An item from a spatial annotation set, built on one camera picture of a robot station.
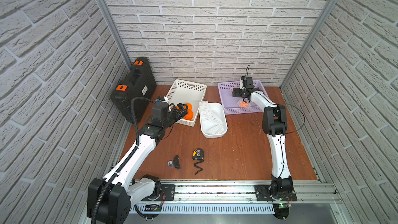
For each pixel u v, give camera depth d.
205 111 0.97
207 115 0.96
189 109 1.03
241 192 0.76
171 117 0.68
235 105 1.03
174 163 0.81
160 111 0.58
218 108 1.03
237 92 1.02
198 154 0.83
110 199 0.38
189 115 0.97
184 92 1.15
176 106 0.71
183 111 0.71
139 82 0.91
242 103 1.03
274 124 0.66
